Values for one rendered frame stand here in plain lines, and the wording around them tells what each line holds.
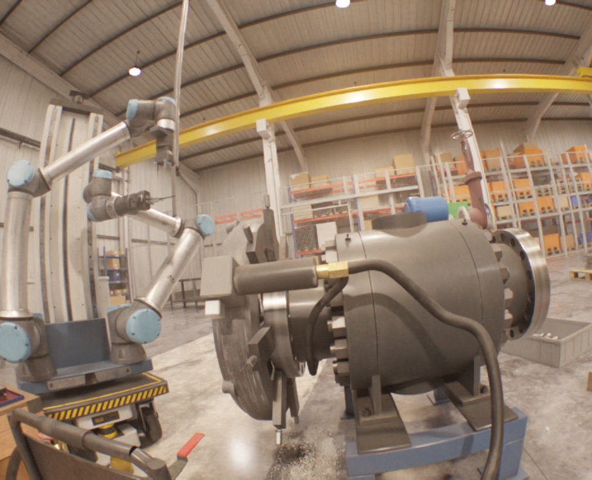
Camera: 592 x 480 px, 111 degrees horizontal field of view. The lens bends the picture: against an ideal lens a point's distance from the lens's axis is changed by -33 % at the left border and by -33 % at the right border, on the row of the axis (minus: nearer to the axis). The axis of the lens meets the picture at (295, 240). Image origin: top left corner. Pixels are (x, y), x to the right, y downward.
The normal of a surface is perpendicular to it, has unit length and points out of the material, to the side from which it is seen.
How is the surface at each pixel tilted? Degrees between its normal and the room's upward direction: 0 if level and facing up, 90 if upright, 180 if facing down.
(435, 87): 90
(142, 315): 94
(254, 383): 106
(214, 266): 67
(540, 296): 98
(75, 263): 90
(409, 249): 48
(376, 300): 78
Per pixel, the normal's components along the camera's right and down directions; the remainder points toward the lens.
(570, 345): 0.07, -0.11
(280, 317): -0.14, -0.24
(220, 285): -0.16, -0.46
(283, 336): -0.12, 0.02
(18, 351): 0.52, -0.06
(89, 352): 0.80, -0.15
